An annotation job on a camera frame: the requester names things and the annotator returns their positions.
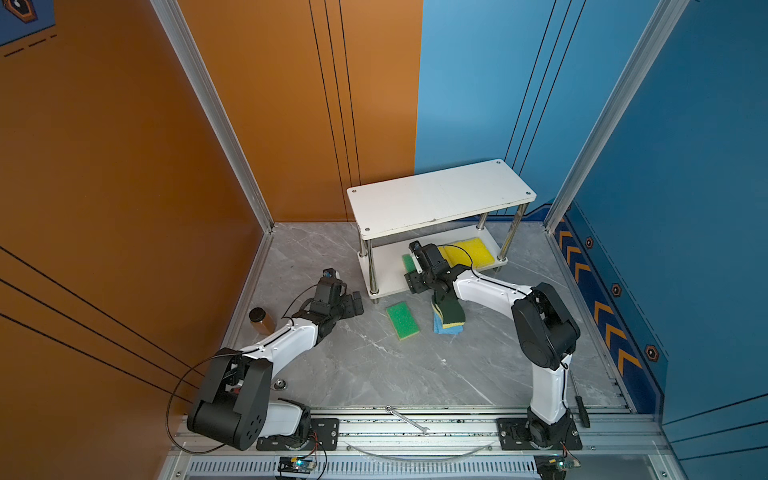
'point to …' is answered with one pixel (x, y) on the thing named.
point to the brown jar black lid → (262, 320)
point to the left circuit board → (295, 465)
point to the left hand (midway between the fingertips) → (349, 297)
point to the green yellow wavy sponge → (451, 312)
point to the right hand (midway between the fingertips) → (416, 274)
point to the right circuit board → (551, 466)
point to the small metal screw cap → (280, 384)
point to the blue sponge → (438, 326)
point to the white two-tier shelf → (474, 202)
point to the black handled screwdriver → (583, 412)
